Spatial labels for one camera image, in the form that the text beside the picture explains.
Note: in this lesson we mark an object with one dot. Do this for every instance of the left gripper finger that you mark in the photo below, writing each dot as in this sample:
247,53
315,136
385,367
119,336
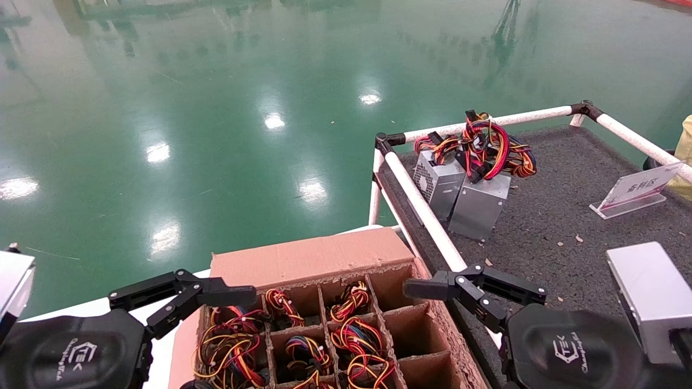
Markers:
146,292
221,293

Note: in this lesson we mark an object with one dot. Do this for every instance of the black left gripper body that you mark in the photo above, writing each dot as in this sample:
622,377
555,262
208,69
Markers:
65,351

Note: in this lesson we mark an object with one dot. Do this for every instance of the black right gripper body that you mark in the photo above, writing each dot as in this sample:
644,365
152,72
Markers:
567,351

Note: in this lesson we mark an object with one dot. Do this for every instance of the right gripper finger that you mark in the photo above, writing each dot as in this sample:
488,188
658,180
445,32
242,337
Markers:
513,286
432,289

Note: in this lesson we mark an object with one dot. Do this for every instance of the brown divided cardboard box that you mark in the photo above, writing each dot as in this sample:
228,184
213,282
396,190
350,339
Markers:
308,256

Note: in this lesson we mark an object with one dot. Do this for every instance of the plain grey power supply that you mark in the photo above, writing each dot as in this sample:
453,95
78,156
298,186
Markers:
478,208

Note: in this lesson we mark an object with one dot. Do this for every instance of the black pipe corner joint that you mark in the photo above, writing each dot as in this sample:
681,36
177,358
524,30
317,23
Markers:
386,141
586,109

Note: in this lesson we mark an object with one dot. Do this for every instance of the clear acrylic sign holder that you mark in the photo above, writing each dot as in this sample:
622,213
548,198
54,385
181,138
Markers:
638,186

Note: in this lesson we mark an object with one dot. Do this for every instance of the short white leg pipe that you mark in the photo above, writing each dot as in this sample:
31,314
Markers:
577,120

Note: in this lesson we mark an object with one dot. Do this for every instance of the black round object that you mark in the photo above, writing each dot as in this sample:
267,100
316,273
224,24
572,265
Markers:
657,160

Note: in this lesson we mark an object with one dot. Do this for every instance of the yellow garment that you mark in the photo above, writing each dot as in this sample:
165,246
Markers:
685,146

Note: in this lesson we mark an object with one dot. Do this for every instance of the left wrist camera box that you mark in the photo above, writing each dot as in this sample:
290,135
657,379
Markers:
13,281

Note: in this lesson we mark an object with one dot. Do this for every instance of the long white rail pipe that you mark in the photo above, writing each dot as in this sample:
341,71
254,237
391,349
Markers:
416,200

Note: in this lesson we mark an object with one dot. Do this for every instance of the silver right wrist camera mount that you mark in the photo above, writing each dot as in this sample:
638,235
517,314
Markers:
649,292

